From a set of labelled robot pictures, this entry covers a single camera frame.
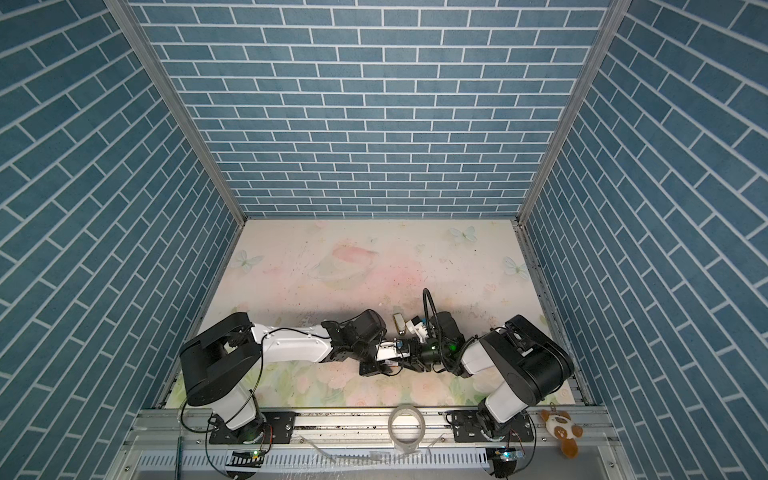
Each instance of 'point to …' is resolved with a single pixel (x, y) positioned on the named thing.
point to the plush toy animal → (559, 425)
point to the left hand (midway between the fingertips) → (389, 361)
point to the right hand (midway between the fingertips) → (390, 359)
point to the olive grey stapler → (399, 323)
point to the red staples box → (391, 363)
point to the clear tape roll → (411, 446)
